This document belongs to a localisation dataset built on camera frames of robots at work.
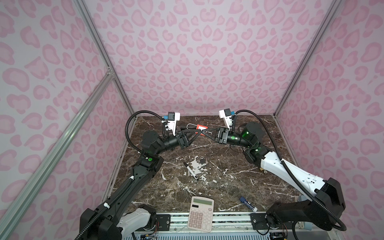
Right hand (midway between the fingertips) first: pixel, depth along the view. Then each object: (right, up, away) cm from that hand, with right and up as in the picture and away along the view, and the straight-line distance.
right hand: (205, 134), depth 60 cm
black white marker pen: (-7, -23, +30) cm, 39 cm away
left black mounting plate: (-19, -43, +14) cm, 50 cm away
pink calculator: (-1, -41, +13) cm, 43 cm away
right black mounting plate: (+27, -44, +14) cm, 53 cm away
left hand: (-2, +2, 0) cm, 3 cm away
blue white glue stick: (+23, -36, +17) cm, 46 cm away
